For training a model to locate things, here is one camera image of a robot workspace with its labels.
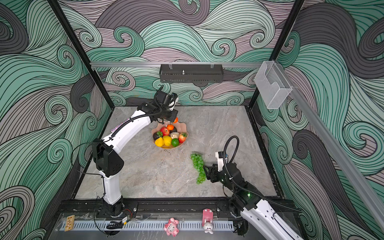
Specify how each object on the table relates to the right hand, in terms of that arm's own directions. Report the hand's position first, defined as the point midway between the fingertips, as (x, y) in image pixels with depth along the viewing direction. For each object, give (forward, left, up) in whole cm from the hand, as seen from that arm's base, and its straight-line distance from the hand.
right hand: (208, 166), depth 77 cm
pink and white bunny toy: (-22, +1, -11) cm, 25 cm away
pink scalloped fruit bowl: (+31, +17, -8) cm, 36 cm away
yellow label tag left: (-24, +66, -8) cm, 71 cm away
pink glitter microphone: (+31, +63, -8) cm, 70 cm away
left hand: (+27, +18, +12) cm, 35 cm away
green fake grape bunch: (+4, +5, -6) cm, 9 cm away
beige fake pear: (+22, +20, -4) cm, 30 cm away
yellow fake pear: (+16, +29, -3) cm, 33 cm away
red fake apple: (+25, +26, -5) cm, 37 cm away
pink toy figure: (-26, +17, -7) cm, 32 cm away
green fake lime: (+17, +19, -3) cm, 25 cm away
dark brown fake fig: (+21, +32, -3) cm, 38 cm away
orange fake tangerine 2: (+21, +21, +6) cm, 31 cm away
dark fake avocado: (+26, +21, -5) cm, 34 cm away
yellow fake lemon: (+19, +24, -4) cm, 31 cm away
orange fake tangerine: (+18, +17, +16) cm, 30 cm away
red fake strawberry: (+19, +15, -3) cm, 25 cm away
